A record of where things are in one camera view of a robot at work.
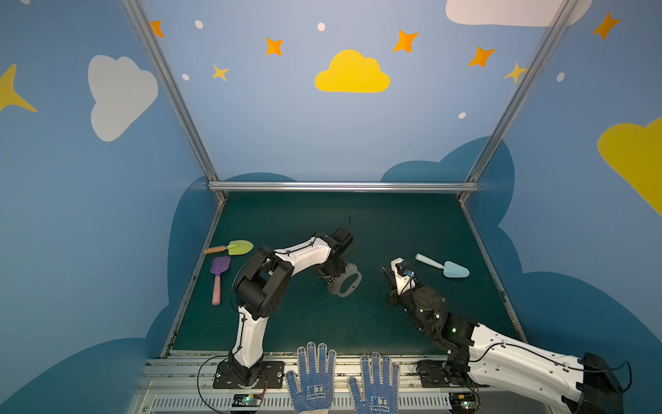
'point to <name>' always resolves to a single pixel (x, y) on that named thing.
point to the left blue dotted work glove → (316, 379)
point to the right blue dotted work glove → (375, 398)
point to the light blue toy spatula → (450, 269)
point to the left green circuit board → (246, 400)
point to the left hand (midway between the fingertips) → (339, 275)
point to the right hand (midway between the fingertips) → (390, 268)
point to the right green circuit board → (464, 401)
